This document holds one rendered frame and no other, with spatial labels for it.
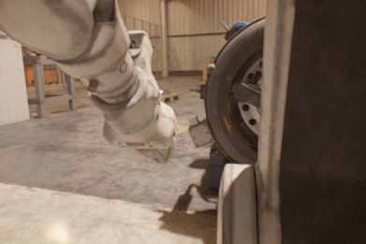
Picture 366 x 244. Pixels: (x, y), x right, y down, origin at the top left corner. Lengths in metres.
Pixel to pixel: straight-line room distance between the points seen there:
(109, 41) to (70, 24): 0.05
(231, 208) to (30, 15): 0.27
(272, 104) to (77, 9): 0.19
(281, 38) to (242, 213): 0.19
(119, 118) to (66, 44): 0.12
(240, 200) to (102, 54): 0.22
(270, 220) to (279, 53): 0.18
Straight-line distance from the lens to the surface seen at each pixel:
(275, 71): 0.27
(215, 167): 1.69
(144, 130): 0.36
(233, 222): 0.34
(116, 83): 0.29
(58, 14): 0.21
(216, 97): 1.24
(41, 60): 4.77
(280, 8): 0.26
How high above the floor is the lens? 0.77
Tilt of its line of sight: 9 degrees down
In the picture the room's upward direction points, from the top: 2 degrees counter-clockwise
